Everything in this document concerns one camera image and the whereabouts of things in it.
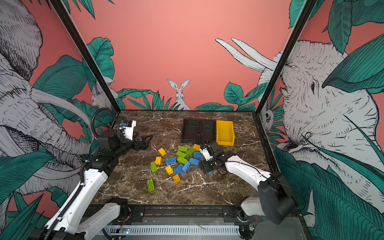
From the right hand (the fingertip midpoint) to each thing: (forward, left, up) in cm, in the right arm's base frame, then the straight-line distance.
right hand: (203, 163), depth 85 cm
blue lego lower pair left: (0, +15, -6) cm, 16 cm away
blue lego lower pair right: (0, +10, -4) cm, 11 cm away
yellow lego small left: (+4, +28, -4) cm, 29 cm away
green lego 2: (+9, +15, -5) cm, 18 cm away
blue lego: (+4, +21, -5) cm, 22 cm away
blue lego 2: (+4, +5, -5) cm, 8 cm away
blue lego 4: (+9, +3, -6) cm, 11 cm away
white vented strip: (-31, +14, -6) cm, 35 cm away
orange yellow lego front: (-7, +15, -4) cm, 18 cm away
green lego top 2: (+11, +8, -5) cm, 14 cm away
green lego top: (+13, +14, -6) cm, 20 cm away
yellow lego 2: (-2, +21, -4) cm, 21 cm away
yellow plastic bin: (+26, -16, -6) cm, 32 cm away
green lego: (-11, +30, -4) cm, 32 cm away
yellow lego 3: (+14, +4, -5) cm, 16 cm away
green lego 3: (+4, +14, -5) cm, 15 cm away
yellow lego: (+10, +27, -4) cm, 29 cm away
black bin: (+30, +9, -8) cm, 33 cm away
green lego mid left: (0, +31, -6) cm, 31 cm away
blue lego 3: (-3, -4, -6) cm, 8 cm away
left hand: (+7, +30, +21) cm, 37 cm away
